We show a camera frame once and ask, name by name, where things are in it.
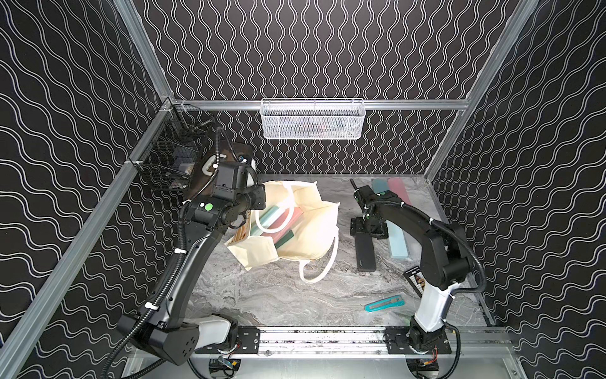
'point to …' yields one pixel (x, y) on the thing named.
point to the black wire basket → (171, 154)
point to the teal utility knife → (385, 303)
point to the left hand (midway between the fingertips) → (258, 186)
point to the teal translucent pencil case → (379, 185)
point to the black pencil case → (365, 252)
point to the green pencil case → (265, 220)
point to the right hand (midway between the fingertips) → (365, 234)
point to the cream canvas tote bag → (298, 221)
